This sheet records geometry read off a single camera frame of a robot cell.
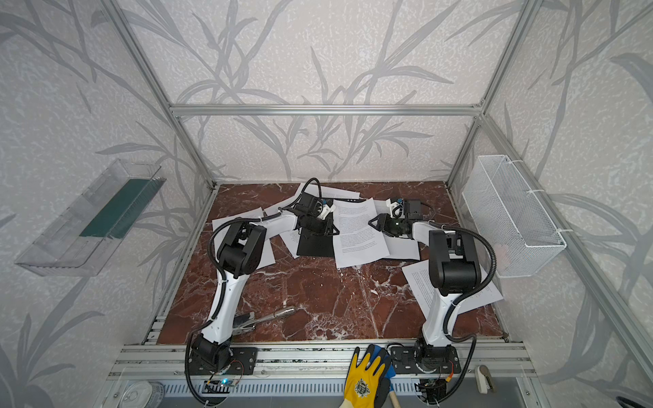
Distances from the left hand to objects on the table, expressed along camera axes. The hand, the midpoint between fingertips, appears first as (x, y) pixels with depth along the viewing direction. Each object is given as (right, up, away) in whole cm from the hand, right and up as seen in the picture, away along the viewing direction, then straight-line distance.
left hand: (341, 225), depth 102 cm
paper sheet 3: (+7, -6, -1) cm, 9 cm away
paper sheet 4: (+28, -19, -10) cm, 35 cm away
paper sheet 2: (-20, -6, 0) cm, 21 cm away
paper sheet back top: (-6, +14, +14) cm, 21 cm away
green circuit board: (-34, -44, -30) cm, 63 cm away
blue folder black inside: (-11, -8, -3) cm, 14 cm away
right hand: (+13, +3, -2) cm, 14 cm away
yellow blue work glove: (+8, -41, -34) cm, 53 cm away
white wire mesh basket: (+44, +1, -41) cm, 60 cm away
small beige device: (+40, -40, -32) cm, 65 cm away
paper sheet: (+22, -8, -5) cm, 24 cm away
